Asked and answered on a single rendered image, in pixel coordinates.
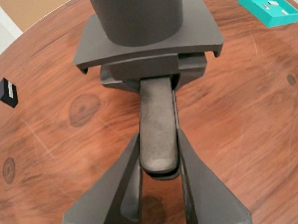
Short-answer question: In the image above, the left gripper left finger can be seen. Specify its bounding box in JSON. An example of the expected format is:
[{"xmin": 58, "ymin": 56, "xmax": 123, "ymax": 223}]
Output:
[{"xmin": 61, "ymin": 132, "xmax": 143, "ymax": 224}]

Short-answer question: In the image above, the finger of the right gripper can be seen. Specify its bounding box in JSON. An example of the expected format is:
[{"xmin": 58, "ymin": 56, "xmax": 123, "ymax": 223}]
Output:
[
  {"xmin": 173, "ymin": 69, "xmax": 206, "ymax": 92},
  {"xmin": 99, "ymin": 64, "xmax": 140, "ymax": 94}
]

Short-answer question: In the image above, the teal shallow tray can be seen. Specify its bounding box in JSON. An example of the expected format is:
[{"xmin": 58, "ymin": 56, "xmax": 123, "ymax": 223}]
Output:
[{"xmin": 238, "ymin": 0, "xmax": 298, "ymax": 27}]

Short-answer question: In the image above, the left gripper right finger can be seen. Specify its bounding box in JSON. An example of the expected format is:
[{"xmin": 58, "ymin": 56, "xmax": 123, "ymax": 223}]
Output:
[{"xmin": 177, "ymin": 128, "xmax": 253, "ymax": 224}]

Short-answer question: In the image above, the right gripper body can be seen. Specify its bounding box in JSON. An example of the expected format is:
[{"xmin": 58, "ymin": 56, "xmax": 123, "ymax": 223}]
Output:
[{"xmin": 73, "ymin": 0, "xmax": 224, "ymax": 81}]

